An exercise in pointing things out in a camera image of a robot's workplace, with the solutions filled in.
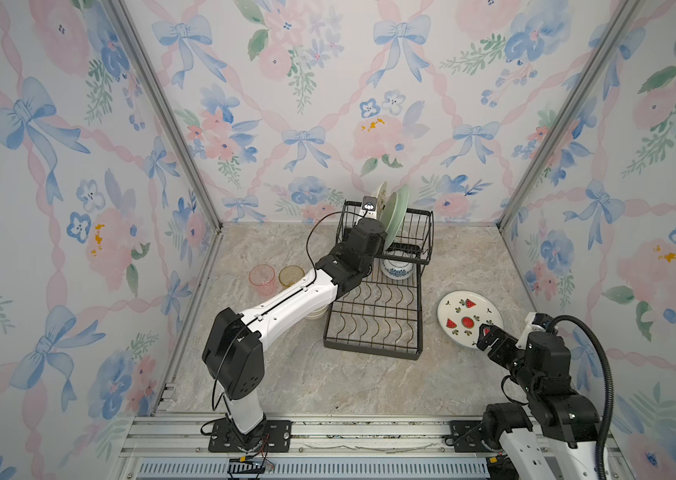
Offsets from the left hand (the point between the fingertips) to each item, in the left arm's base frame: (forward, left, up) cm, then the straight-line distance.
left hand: (371, 219), depth 78 cm
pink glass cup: (+4, +35, -31) cm, 47 cm away
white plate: (-11, -31, -31) cm, 45 cm away
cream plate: (+12, -4, -3) cm, 13 cm away
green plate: (0, -5, +2) cm, 6 cm away
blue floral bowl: (+3, -11, -26) cm, 29 cm away
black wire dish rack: (-11, -6, -31) cm, 33 cm away
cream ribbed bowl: (-14, +14, -26) cm, 32 cm away
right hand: (-25, -30, -15) cm, 42 cm away
